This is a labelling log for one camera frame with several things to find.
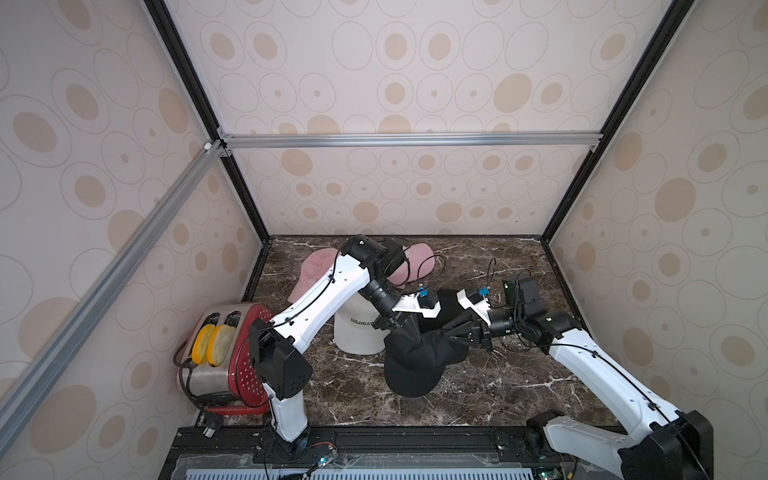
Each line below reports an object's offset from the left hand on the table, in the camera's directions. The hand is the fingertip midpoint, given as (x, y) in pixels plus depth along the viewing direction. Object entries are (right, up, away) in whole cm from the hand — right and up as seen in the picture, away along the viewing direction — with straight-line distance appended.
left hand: (421, 333), depth 65 cm
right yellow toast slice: (-47, -4, +5) cm, 48 cm away
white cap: (-18, -5, +25) cm, 31 cm away
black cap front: (-1, -9, +3) cm, 9 cm away
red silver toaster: (-43, -14, +3) cm, 45 cm away
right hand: (+6, -2, +4) cm, 8 cm away
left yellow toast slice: (-52, -4, +5) cm, 52 cm away
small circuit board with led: (-21, -31, +6) cm, 38 cm away
